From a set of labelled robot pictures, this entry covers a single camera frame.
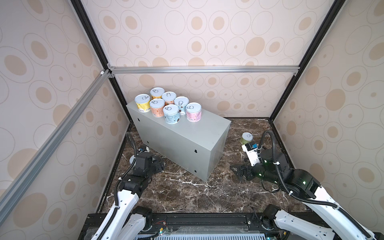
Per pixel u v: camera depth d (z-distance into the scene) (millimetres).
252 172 572
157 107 705
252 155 564
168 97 747
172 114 670
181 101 724
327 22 727
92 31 757
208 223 744
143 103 720
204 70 891
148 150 723
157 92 775
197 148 633
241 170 575
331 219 412
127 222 579
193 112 674
